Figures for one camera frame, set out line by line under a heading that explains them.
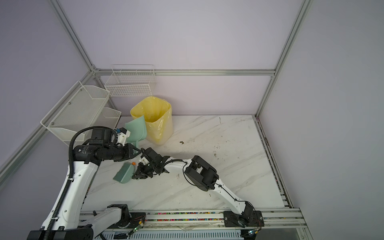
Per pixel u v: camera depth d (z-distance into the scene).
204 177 0.58
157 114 1.06
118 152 0.59
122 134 0.65
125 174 0.88
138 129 0.77
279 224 0.74
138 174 0.78
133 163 0.93
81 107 0.83
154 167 0.76
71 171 0.42
